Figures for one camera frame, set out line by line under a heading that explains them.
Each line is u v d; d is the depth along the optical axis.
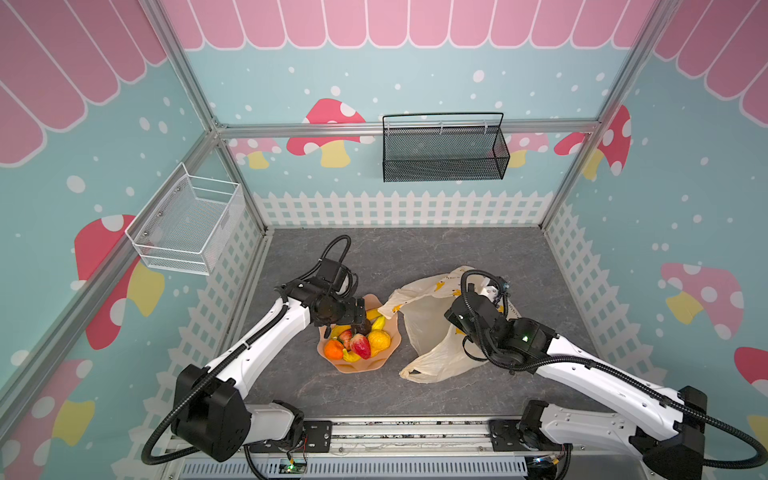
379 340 0.83
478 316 0.51
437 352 0.70
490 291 0.65
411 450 0.74
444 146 0.94
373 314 0.88
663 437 0.41
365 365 0.83
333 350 0.81
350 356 0.81
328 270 0.65
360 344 0.82
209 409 0.40
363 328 0.85
